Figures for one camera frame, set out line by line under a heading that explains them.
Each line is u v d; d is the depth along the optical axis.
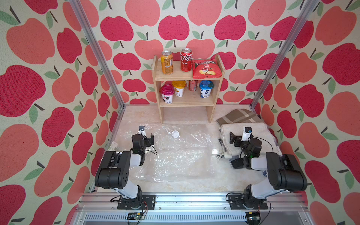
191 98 0.97
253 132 0.92
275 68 0.96
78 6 0.69
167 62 0.72
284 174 0.45
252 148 0.71
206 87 0.91
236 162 0.85
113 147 0.91
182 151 0.93
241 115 1.09
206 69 0.75
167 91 0.86
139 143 0.73
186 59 0.73
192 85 0.98
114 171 0.47
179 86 0.91
